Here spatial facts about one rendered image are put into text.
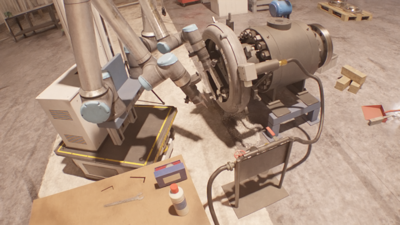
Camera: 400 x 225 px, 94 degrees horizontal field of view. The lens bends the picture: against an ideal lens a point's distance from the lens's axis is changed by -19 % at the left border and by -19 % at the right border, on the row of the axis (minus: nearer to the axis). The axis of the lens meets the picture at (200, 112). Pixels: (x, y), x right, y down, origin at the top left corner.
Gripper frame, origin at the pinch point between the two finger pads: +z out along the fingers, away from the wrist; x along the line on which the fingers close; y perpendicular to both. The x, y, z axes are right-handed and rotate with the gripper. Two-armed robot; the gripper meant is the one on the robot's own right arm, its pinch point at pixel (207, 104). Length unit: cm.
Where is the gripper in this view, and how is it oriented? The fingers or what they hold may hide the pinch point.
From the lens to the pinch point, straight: 127.0
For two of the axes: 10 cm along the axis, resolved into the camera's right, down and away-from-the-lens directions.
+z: 5.0, 6.1, 6.1
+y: -8.6, 3.3, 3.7
